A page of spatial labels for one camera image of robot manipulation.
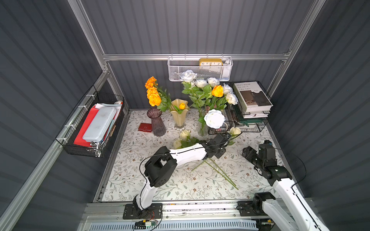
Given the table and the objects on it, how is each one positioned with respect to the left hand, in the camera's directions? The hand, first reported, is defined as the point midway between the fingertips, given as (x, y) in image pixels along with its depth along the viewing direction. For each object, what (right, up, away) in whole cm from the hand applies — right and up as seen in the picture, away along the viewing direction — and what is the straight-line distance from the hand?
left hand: (222, 148), depth 87 cm
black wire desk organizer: (+16, +22, +29) cm, 40 cm away
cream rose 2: (+9, +10, +5) cm, 14 cm away
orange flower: (-35, +32, -6) cm, 48 cm away
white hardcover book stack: (+21, +31, +5) cm, 38 cm away
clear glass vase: (-11, +11, +14) cm, 21 cm away
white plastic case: (-64, +14, -19) cm, 68 cm away
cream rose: (-24, +8, +13) cm, 29 cm away
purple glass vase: (-44, +12, +25) cm, 52 cm away
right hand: (+15, -1, -5) cm, 16 cm away
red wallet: (-53, +12, +19) cm, 58 cm away
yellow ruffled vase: (-26, +24, -1) cm, 36 cm away
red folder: (-72, +8, -21) cm, 75 cm away
